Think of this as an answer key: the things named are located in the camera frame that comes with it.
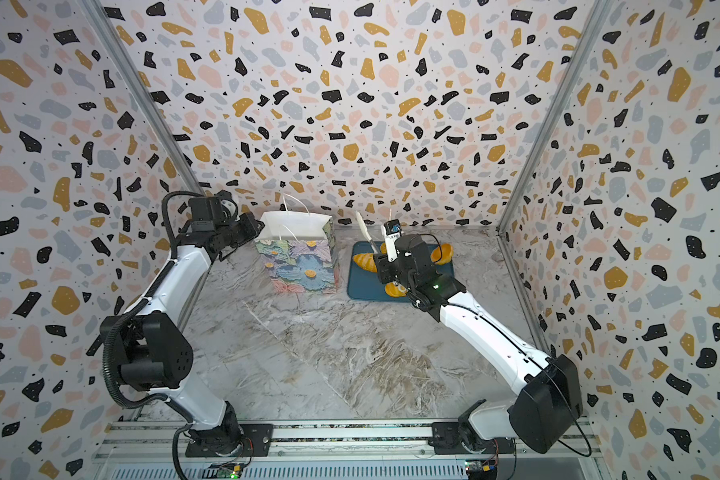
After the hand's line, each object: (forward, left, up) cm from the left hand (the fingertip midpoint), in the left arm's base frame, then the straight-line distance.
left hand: (262, 216), depth 85 cm
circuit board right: (-58, -57, -29) cm, 86 cm away
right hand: (-13, -32, +1) cm, 35 cm away
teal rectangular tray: (-6, -28, -28) cm, 40 cm away
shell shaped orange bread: (-9, -39, -26) cm, 47 cm away
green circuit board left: (-57, +3, -28) cm, 64 cm away
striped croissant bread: (+3, -29, -25) cm, 38 cm away
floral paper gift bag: (-7, -10, -6) cm, 14 cm away
